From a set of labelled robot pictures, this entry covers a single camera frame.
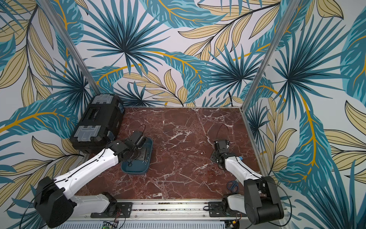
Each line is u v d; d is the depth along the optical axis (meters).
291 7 0.69
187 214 0.73
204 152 0.95
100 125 0.86
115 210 0.68
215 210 0.73
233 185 0.82
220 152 0.70
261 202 0.41
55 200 0.38
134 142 0.61
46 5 0.67
